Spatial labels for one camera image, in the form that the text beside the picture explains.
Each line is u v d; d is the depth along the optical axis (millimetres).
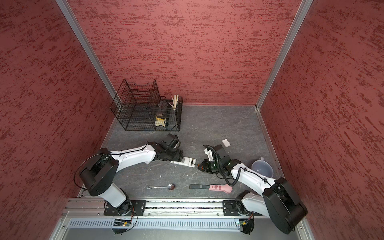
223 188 785
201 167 809
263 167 831
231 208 741
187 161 895
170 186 793
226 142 1001
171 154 755
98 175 448
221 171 635
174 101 953
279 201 415
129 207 676
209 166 745
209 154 795
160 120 1065
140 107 1178
